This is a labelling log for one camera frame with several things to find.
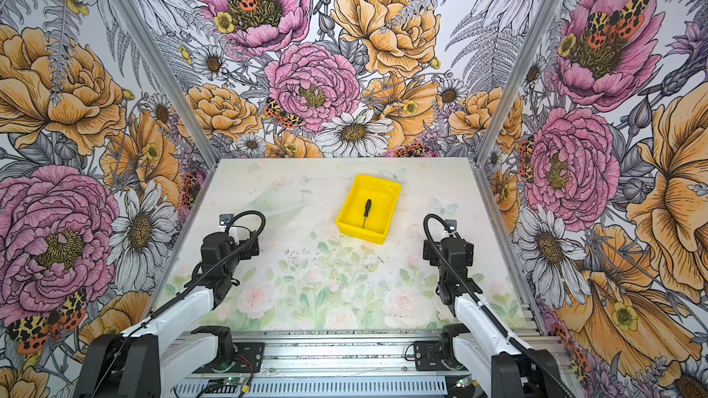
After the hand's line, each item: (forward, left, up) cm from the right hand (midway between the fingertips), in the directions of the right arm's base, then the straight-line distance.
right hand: (446, 247), depth 88 cm
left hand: (+4, +65, +1) cm, 65 cm away
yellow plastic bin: (+25, +18, -4) cm, 30 cm away
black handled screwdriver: (+19, +24, -6) cm, 31 cm away
